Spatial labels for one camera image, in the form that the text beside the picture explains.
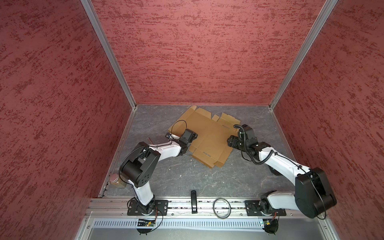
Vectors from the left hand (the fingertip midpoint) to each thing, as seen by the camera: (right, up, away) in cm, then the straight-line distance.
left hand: (185, 141), depth 96 cm
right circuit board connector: (+43, -38, -25) cm, 63 cm away
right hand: (+29, -1, -7) cm, 29 cm away
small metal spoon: (-25, 0, +4) cm, 26 cm away
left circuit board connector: (-19, -37, -24) cm, 48 cm away
